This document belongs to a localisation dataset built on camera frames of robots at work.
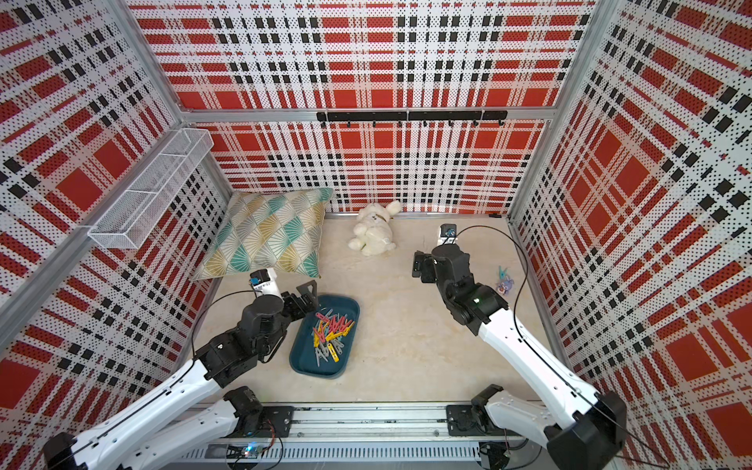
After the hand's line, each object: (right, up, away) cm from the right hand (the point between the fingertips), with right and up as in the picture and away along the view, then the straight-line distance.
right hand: (438, 253), depth 76 cm
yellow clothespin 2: (-27, -25, +13) cm, 38 cm away
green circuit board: (-46, -48, -6) cm, 67 cm away
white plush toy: (-19, +7, +28) cm, 34 cm away
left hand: (-35, -9, 0) cm, 36 cm away
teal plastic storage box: (-39, -31, +9) cm, 50 cm away
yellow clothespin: (-30, -29, +8) cm, 43 cm away
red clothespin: (-30, -22, +11) cm, 39 cm away
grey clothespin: (-33, -30, +8) cm, 45 cm away
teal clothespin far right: (+27, -8, +28) cm, 40 cm away
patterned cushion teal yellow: (-54, +8, +20) cm, 58 cm away
